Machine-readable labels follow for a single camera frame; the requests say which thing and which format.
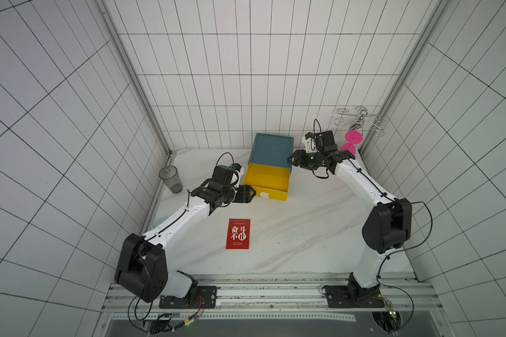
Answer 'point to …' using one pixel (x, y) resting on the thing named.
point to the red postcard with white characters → (238, 234)
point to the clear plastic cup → (169, 175)
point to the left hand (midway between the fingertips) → (246, 196)
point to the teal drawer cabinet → (272, 150)
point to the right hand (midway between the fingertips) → (296, 155)
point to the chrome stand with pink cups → (354, 135)
